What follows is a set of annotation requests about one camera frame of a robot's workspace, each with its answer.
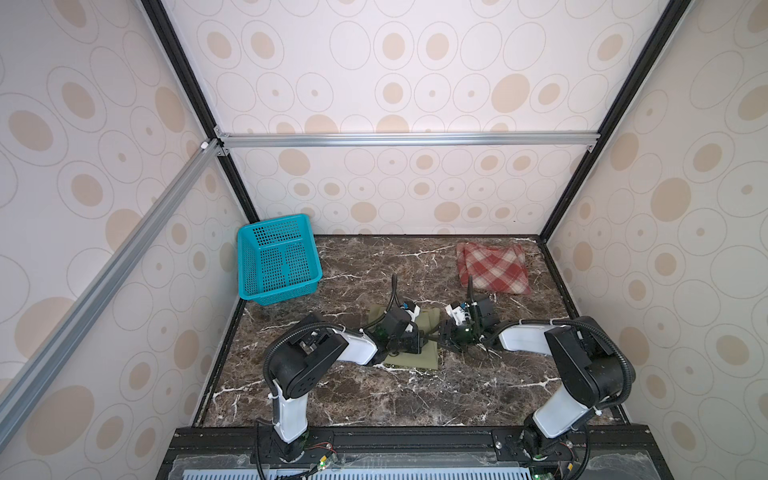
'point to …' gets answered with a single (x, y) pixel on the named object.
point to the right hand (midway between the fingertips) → (433, 339)
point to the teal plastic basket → (278, 259)
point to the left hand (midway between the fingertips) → (438, 339)
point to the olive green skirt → (426, 320)
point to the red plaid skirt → (494, 269)
